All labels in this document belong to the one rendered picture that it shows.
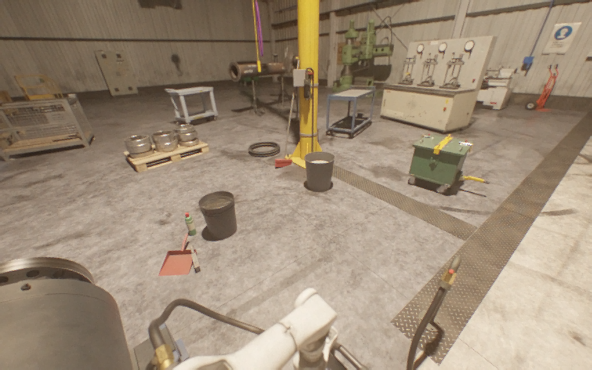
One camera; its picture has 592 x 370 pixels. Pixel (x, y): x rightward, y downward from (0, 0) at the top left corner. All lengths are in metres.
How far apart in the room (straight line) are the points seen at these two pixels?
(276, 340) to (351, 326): 1.25
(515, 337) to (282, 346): 1.74
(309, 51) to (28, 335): 3.29
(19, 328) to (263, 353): 0.75
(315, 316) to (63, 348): 0.72
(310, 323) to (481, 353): 1.48
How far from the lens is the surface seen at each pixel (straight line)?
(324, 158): 2.99
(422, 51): 6.79
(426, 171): 3.15
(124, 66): 15.71
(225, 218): 2.16
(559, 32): 10.31
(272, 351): 0.48
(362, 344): 1.67
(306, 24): 3.44
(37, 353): 0.99
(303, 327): 0.52
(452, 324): 1.92
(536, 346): 2.11
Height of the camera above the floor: 1.48
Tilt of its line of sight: 29 degrees down
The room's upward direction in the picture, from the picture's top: 2 degrees counter-clockwise
